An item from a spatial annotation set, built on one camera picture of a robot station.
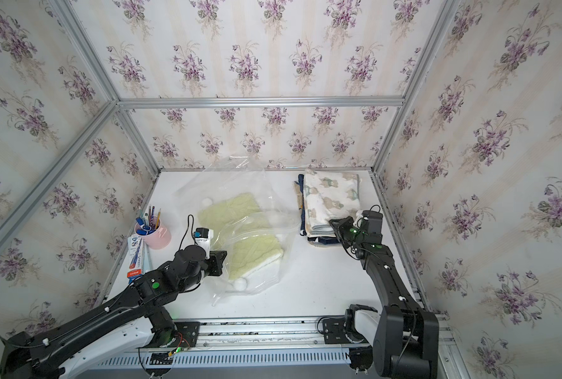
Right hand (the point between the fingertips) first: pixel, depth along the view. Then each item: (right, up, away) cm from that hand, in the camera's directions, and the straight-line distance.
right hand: (334, 221), depth 84 cm
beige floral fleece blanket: (-11, +9, +23) cm, 27 cm away
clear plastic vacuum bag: (-45, +19, +32) cm, 58 cm away
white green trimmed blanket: (0, +9, +10) cm, 14 cm away
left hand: (-36, -11, -7) cm, 38 cm away
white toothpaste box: (-72, -15, +1) cm, 73 cm away
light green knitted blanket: (-32, -3, -6) cm, 33 cm away
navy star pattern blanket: (-3, -8, +5) cm, 10 cm away
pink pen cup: (-66, -7, +4) cm, 67 cm away
